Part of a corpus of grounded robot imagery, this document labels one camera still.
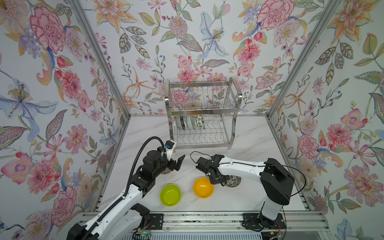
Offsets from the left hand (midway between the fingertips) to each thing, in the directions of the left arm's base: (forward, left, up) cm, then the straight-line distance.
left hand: (179, 152), depth 78 cm
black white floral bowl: (-9, -30, -18) cm, 36 cm away
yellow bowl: (-12, -12, -18) cm, 25 cm away
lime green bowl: (-16, +5, -18) cm, 25 cm away
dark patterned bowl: (+28, +1, -7) cm, 29 cm away
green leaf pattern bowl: (+28, -12, -7) cm, 32 cm away
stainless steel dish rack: (+43, -16, -15) cm, 48 cm away
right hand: (-8, -21, -17) cm, 28 cm away
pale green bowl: (+28, -6, -7) cm, 29 cm away
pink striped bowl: (-11, +5, +1) cm, 12 cm away
